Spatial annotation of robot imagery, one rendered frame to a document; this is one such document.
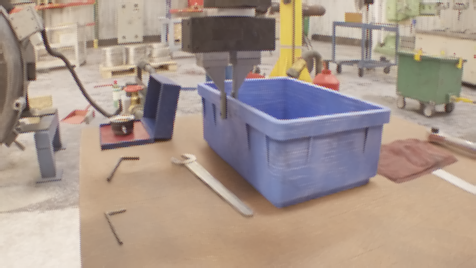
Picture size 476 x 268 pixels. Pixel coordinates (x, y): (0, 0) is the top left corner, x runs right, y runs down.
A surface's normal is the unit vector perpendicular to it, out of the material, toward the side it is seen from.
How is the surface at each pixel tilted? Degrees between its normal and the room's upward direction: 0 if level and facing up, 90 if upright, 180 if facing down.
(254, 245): 0
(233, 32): 90
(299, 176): 90
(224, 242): 0
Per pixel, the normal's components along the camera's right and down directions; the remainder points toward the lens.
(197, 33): 0.41, 0.28
